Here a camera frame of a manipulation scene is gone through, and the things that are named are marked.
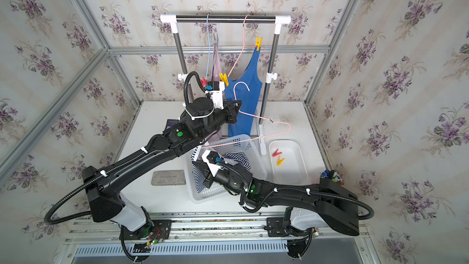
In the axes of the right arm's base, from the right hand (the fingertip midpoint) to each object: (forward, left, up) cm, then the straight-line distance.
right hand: (198, 162), depth 65 cm
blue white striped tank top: (-2, +1, -11) cm, 11 cm away
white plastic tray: (+10, -43, -30) cm, 53 cm away
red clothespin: (+18, -35, -26) cm, 47 cm away
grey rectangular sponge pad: (+2, +18, -22) cm, 29 cm away
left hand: (+17, -16, +15) cm, 27 cm away
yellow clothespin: (+14, -36, -26) cm, 47 cm away
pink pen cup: (+2, -55, -15) cm, 57 cm away
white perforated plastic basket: (+21, -16, -22) cm, 35 cm away
